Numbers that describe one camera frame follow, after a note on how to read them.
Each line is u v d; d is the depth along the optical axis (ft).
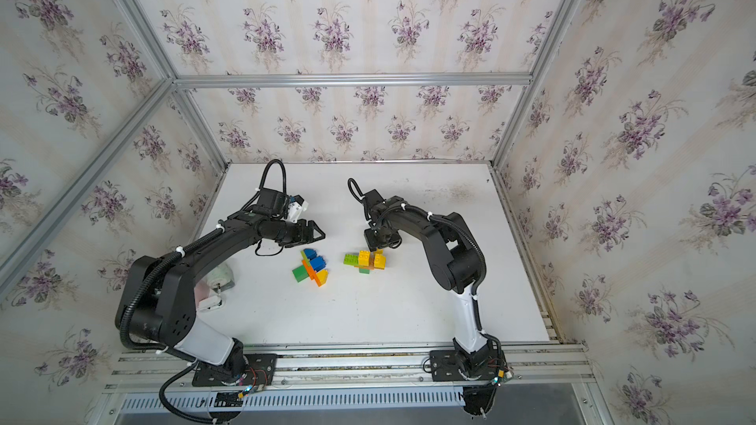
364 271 2.96
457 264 1.74
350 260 2.89
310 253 3.03
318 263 2.98
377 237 2.79
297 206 2.73
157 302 1.43
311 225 2.63
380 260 2.80
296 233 2.57
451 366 2.40
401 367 2.46
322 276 2.89
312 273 2.89
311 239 2.60
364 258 2.75
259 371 2.36
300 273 2.91
